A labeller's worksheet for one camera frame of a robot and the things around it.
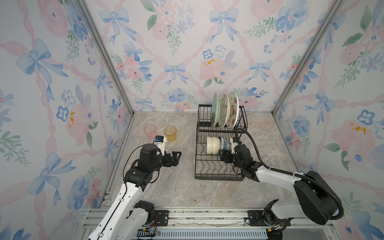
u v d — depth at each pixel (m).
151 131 1.09
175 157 0.68
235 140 0.78
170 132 1.10
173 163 0.68
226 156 0.80
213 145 0.88
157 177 0.66
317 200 0.43
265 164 0.61
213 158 0.94
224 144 0.90
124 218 0.45
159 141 0.66
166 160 0.67
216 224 0.73
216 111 1.35
